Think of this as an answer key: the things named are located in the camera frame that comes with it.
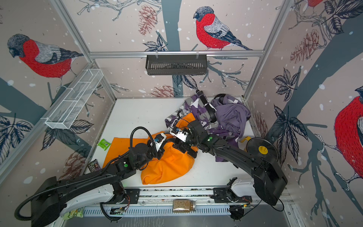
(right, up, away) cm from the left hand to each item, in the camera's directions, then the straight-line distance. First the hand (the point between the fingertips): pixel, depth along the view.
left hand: (168, 138), depth 75 cm
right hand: (+5, 0, +4) cm, 7 cm away
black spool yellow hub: (+52, -6, +1) cm, 52 cm away
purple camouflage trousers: (+32, 0, +19) cm, 37 cm away
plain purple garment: (+43, +12, +25) cm, 52 cm away
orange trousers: (+2, -17, +5) cm, 18 cm away
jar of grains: (+9, -31, -8) cm, 33 cm away
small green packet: (-46, -8, +18) cm, 50 cm away
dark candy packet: (-46, -19, +8) cm, 50 cm away
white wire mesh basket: (-57, +15, -1) cm, 59 cm away
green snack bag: (-45, -36, -7) cm, 58 cm away
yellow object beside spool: (+47, -2, +9) cm, 48 cm away
